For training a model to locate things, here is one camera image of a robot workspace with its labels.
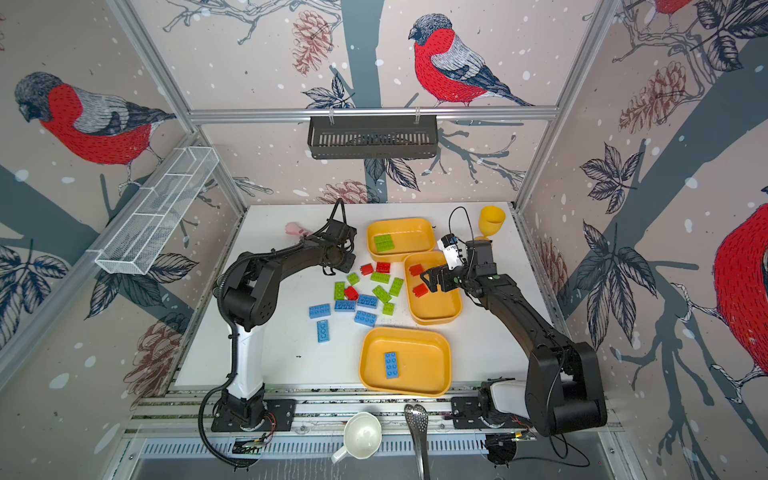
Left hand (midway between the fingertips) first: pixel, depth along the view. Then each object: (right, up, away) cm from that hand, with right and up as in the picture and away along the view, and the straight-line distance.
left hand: (346, 260), depth 102 cm
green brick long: (+12, +4, +5) cm, 14 cm away
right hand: (+29, -2, -16) cm, 33 cm away
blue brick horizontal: (-6, -14, -11) cm, 19 cm away
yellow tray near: (+19, -26, -20) cm, 38 cm away
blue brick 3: (+8, -12, -8) cm, 17 cm away
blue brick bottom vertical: (-5, -20, -15) cm, 25 cm away
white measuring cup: (+9, -39, -32) cm, 52 cm away
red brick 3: (+13, -2, -2) cm, 13 cm away
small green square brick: (+3, -6, -4) cm, 7 cm away
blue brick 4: (+8, -17, -13) cm, 22 cm away
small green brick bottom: (+15, -14, -10) cm, 23 cm away
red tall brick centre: (+3, -10, -8) cm, 13 cm away
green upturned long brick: (-1, -10, -6) cm, 11 cm away
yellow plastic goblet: (+49, +14, -7) cm, 51 cm away
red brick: (+25, -9, -7) cm, 28 cm away
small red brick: (+25, -3, 0) cm, 25 cm away
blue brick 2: (+1, -13, -10) cm, 17 cm away
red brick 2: (+7, -3, -2) cm, 8 cm away
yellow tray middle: (+28, -14, -10) cm, 33 cm away
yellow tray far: (+23, +9, +10) cm, 26 cm away
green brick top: (+12, -6, -2) cm, 13 cm away
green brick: (+13, +7, +8) cm, 17 cm away
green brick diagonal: (+13, -10, -7) cm, 18 cm away
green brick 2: (+18, -8, -5) cm, 20 cm away
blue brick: (+16, -27, -22) cm, 38 cm away
